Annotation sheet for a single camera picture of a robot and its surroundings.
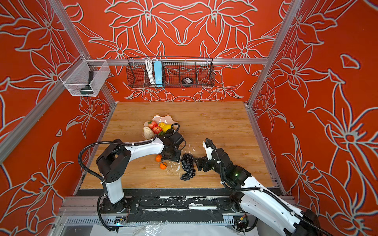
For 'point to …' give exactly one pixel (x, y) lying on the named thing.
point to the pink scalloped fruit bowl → (166, 119)
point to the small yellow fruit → (162, 124)
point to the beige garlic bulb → (148, 133)
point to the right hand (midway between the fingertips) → (199, 155)
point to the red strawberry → (152, 124)
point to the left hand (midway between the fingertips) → (177, 158)
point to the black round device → (187, 80)
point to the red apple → (157, 130)
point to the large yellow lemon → (166, 127)
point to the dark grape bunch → (187, 162)
